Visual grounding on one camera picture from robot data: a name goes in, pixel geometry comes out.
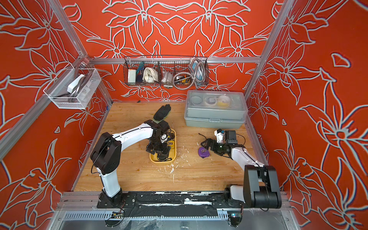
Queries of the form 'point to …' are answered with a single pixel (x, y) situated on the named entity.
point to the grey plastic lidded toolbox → (215, 109)
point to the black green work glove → (161, 113)
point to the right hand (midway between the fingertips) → (204, 145)
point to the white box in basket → (132, 75)
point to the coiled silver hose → (184, 81)
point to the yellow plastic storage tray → (154, 158)
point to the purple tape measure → (203, 152)
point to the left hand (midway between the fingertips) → (162, 153)
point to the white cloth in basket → (150, 74)
